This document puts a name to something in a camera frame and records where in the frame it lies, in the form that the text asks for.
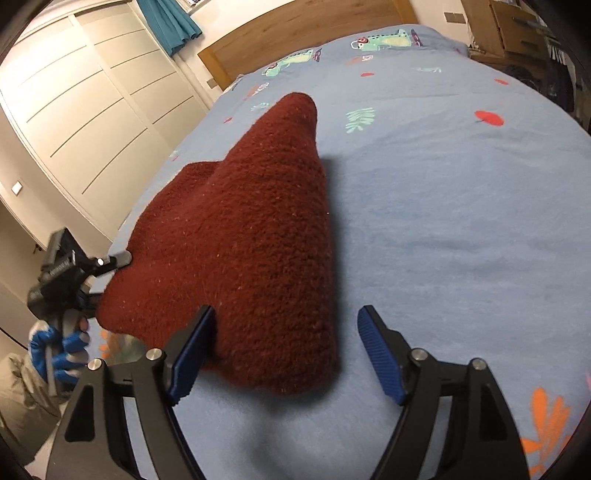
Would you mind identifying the wooden headboard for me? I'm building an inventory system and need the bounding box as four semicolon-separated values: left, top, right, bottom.
198;0;419;89

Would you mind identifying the teal curtain upper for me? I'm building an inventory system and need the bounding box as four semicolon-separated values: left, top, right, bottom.
137;0;202;57

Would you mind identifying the white panelled wardrobe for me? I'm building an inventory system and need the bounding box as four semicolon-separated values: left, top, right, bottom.
1;1;208;238

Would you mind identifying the light blue patterned bedsheet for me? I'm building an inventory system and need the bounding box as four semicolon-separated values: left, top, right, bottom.
113;25;590;479

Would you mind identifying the dark red knitted sweater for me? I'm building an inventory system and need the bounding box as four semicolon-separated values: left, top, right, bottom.
96;93;338;395

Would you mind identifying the blue gloved left hand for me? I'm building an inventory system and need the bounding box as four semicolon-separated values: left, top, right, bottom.
28;317;90;386

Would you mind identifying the wooden bedside drawer unit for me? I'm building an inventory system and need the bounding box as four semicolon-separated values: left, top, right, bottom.
462;0;549;64

